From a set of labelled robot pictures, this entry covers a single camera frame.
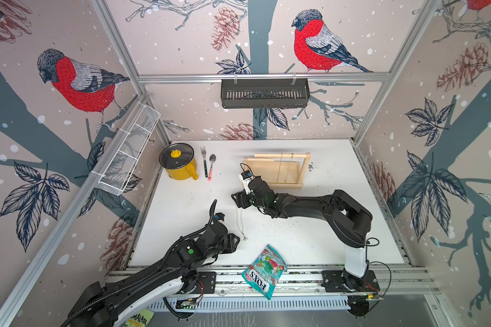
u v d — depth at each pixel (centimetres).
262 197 70
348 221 49
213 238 62
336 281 73
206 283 73
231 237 72
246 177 79
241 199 79
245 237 85
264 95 104
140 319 67
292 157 83
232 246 76
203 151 117
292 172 106
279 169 106
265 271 73
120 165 86
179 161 97
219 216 76
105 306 42
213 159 114
